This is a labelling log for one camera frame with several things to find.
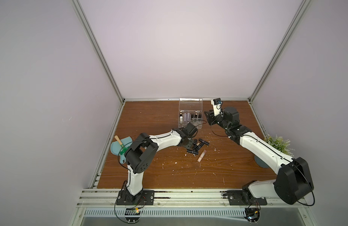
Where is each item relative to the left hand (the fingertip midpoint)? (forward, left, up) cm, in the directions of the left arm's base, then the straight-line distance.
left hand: (190, 142), depth 93 cm
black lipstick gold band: (+19, +6, +6) cm, 21 cm away
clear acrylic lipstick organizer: (+22, -1, +8) cm, 23 cm away
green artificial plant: (-9, -48, +16) cm, 51 cm away
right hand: (+10, -10, +24) cm, 28 cm away
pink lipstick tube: (-9, -7, -1) cm, 12 cm away
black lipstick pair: (+20, -5, +4) cm, 21 cm away
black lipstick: (+19, -8, +5) cm, 21 cm away
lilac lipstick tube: (+19, +3, +4) cm, 19 cm away
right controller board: (-39, -31, -3) cm, 49 cm away
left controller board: (-40, +31, -5) cm, 51 cm away
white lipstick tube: (+17, +6, +4) cm, 18 cm away
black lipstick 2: (0, -4, 0) cm, 4 cm away
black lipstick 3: (-4, -5, 0) cm, 7 cm away
